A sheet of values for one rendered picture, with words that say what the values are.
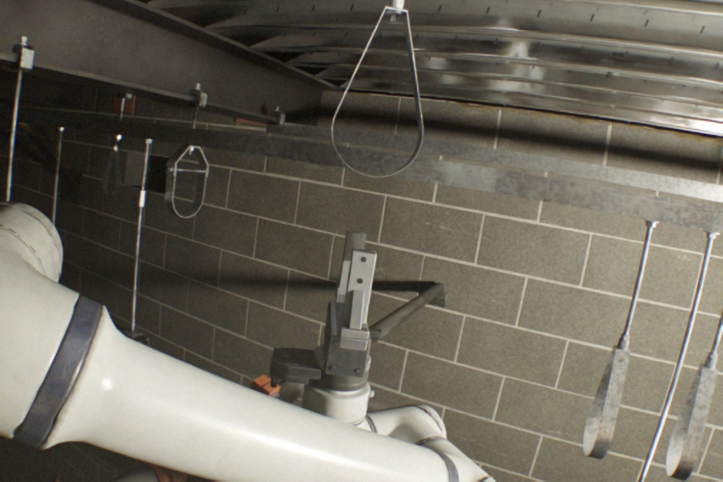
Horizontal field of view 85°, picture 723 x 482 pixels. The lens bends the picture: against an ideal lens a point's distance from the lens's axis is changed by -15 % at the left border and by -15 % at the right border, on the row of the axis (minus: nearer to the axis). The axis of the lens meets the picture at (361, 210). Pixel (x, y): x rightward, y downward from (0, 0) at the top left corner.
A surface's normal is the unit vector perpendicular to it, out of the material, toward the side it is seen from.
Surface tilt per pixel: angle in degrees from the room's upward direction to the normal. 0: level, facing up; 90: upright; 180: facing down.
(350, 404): 90
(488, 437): 90
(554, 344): 90
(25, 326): 50
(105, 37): 90
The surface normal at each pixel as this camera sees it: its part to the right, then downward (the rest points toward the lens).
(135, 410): 0.57, -0.04
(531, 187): -0.41, 0.03
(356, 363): 0.07, 0.11
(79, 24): 0.90, 0.18
